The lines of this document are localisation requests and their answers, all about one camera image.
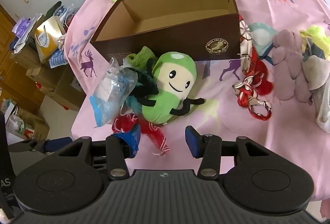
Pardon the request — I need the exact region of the teal cloth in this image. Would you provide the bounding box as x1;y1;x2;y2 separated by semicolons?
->
126;95;143;115

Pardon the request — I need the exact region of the red ring object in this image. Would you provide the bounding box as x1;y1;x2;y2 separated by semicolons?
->
232;15;273;119

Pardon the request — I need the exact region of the grey cloth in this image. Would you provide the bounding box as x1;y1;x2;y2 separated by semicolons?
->
302;42;330;92

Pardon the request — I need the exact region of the green bean plush toy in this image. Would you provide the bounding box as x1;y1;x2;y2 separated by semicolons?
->
127;52;207;125

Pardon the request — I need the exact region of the clear plastic bag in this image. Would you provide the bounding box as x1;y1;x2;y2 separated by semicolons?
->
89;57;138;128

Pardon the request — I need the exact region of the green knitted sock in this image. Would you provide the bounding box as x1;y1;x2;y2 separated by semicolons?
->
125;46;158;71

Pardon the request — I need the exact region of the brown cardboard box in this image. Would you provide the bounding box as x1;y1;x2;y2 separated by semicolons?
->
91;0;241;65

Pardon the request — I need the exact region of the purple packet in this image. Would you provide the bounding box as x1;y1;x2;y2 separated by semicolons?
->
12;18;33;36

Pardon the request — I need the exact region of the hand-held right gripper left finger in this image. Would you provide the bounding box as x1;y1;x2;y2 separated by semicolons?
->
57;123;142;181

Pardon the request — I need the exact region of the wooden cabinet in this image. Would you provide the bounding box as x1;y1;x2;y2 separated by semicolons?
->
0;4;52;116

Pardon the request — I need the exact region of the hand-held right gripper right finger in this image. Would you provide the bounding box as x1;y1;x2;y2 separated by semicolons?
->
185;125;271;179

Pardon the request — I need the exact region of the pink printed sheet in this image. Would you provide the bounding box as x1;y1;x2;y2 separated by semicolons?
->
63;0;330;219

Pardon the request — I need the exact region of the mint cloth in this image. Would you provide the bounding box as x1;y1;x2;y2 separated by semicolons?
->
249;22;280;57

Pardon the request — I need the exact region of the yellow-green fluffy toy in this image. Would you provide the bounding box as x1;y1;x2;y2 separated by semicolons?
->
300;25;330;57

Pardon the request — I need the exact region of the gold paper bag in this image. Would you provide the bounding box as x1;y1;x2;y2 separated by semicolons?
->
34;16;66;63

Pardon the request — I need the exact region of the purple plush toy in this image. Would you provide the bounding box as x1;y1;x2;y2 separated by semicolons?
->
272;29;313;104

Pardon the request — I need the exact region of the red knitted cloth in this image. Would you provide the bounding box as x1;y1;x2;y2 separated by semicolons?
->
111;113;171;157

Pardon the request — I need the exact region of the white plastic bag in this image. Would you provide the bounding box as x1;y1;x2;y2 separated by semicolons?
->
5;104;35;138

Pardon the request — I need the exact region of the white bagged item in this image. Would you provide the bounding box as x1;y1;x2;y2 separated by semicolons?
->
313;88;330;134

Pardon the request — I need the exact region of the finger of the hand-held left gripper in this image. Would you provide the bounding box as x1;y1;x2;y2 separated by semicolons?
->
8;136;73;155

